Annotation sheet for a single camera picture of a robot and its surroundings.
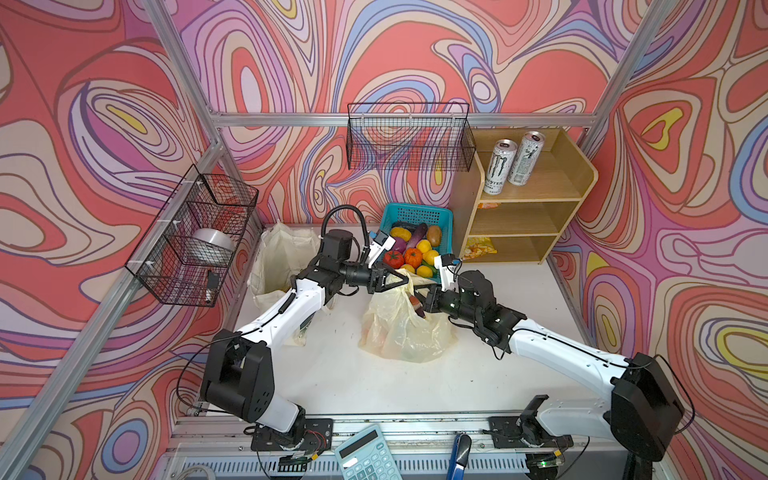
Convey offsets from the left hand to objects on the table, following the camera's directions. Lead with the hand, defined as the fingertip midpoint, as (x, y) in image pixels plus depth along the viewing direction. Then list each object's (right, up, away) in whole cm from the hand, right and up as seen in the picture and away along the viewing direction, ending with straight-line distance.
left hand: (405, 281), depth 73 cm
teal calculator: (-9, -41, -4) cm, 42 cm away
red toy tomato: (-2, +5, +29) cm, 29 cm away
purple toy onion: (0, +10, +37) cm, 38 cm away
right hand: (+2, -4, +5) cm, 7 cm away
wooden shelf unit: (+40, +17, +25) cm, 50 cm away
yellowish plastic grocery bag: (-3, -13, +3) cm, 13 cm away
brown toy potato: (+13, +14, +38) cm, 43 cm away
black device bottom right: (+54, -42, -5) cm, 68 cm away
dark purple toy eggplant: (+3, -6, +1) cm, 7 cm away
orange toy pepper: (+5, +5, +31) cm, 32 cm away
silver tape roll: (-47, +9, -3) cm, 48 cm away
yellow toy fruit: (+8, +1, +25) cm, 27 cm away
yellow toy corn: (+1, +15, +39) cm, 42 cm away
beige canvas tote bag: (-38, +7, +22) cm, 45 cm away
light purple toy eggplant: (+7, +13, +39) cm, 41 cm away
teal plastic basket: (+9, +22, +42) cm, 48 cm away
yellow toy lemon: (+9, +9, +35) cm, 37 cm away
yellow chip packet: (+29, +9, +35) cm, 47 cm away
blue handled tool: (+12, -39, -6) cm, 41 cm away
